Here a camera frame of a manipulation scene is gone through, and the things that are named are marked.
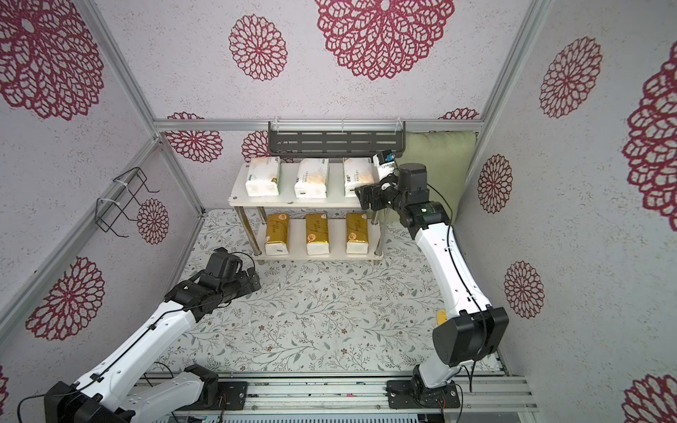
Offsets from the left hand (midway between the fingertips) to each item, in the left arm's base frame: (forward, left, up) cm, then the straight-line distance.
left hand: (247, 283), depth 81 cm
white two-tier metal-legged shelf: (+23, -12, -9) cm, 28 cm away
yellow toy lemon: (-5, -63, -13) cm, 64 cm away
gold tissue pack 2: (+19, -21, -2) cm, 29 cm away
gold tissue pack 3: (+21, -35, -2) cm, 41 cm away
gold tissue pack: (+21, -6, -1) cm, 22 cm away
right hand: (+20, -37, +23) cm, 48 cm away
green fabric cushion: (+44, -67, +15) cm, 82 cm away
